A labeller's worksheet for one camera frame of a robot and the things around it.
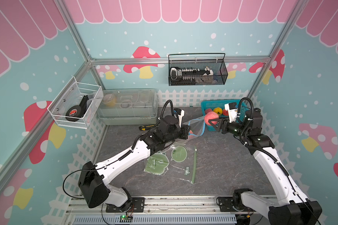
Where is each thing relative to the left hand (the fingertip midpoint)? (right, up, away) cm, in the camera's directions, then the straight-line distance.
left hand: (191, 129), depth 73 cm
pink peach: (+10, +7, -3) cm, 12 cm away
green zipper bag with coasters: (-6, -21, +17) cm, 27 cm away
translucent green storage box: (-41, +15, +27) cm, 51 cm away
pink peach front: (+18, +13, +37) cm, 43 cm away
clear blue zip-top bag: (+6, +1, +15) cm, 16 cm away
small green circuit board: (-34, -47, 0) cm, 58 cm away
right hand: (+11, +5, -1) cm, 12 cm away
